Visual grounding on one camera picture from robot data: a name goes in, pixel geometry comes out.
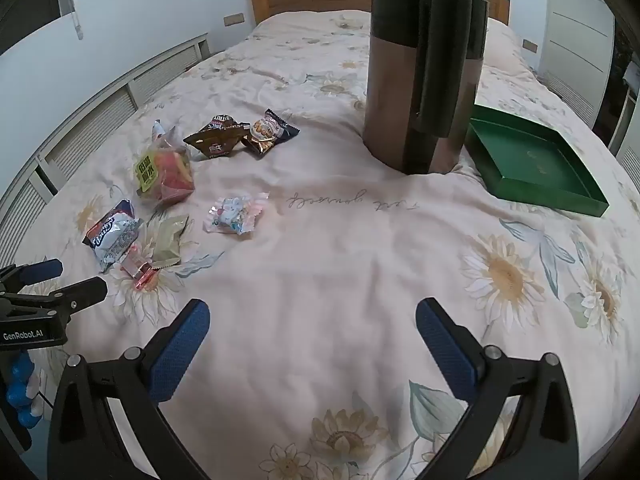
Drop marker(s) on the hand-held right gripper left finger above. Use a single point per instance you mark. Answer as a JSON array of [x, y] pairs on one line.
[[182, 350]]

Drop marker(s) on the pale green snack packet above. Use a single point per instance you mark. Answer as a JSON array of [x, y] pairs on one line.
[[170, 240]]

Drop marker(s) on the green tray box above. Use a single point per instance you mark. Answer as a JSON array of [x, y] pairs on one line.
[[530, 165]]

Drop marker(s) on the small red candy packet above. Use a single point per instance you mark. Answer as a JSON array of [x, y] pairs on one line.
[[137, 271]]

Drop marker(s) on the white louvered radiator cover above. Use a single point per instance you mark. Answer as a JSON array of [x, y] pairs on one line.
[[100, 110]]

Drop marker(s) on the white and blue snack packet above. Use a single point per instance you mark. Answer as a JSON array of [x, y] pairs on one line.
[[112, 235]]

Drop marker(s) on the brown snack packet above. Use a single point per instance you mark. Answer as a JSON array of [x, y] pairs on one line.
[[215, 137]]

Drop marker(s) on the clear bag of red fruit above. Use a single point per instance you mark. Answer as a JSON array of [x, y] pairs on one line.
[[165, 175]]

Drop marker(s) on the white wardrobe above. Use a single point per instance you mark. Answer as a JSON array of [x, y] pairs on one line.
[[575, 35]]

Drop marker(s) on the person's left hand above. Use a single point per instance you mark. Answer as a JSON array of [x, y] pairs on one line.
[[20, 390]]

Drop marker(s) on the dark blue snack packet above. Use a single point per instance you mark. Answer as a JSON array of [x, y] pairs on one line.
[[270, 132]]

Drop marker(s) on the floral blanket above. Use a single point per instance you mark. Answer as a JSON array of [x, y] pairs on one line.
[[325, 260]]

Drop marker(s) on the beige wall outlet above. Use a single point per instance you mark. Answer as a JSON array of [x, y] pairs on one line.
[[530, 45], [233, 19]]

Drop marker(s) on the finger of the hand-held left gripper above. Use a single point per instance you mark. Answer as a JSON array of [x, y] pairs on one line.
[[42, 269], [87, 292]]

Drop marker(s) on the dark curtain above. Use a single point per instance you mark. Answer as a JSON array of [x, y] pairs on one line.
[[25, 5]]

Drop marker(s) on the small white snack packet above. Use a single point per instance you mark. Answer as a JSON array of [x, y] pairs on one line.
[[159, 130]]

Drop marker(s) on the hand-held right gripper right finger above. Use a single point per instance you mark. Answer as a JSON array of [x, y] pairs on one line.
[[445, 345]]

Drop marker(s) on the pink and blue candy packet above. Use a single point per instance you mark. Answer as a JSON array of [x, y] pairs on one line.
[[232, 212]]

